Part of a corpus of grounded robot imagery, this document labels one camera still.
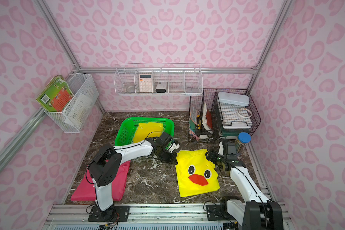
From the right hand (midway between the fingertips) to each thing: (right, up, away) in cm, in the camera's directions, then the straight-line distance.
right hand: (209, 154), depth 87 cm
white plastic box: (+19, +35, +9) cm, 41 cm away
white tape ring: (+22, +23, +1) cm, 32 cm away
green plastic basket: (-56, +11, +17) cm, 60 cm away
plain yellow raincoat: (-42, +13, +17) cm, 47 cm away
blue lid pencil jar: (+16, +10, -8) cm, 21 cm away
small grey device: (-29, +41, +4) cm, 51 cm away
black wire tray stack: (+17, +26, +4) cm, 31 cm away
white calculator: (-40, +45, +7) cm, 61 cm away
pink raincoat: (-69, -19, -8) cm, 72 cm away
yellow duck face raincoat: (-8, -11, -1) cm, 14 cm away
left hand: (-19, -5, 0) cm, 19 cm away
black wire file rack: (-2, +19, +11) cm, 22 cm away
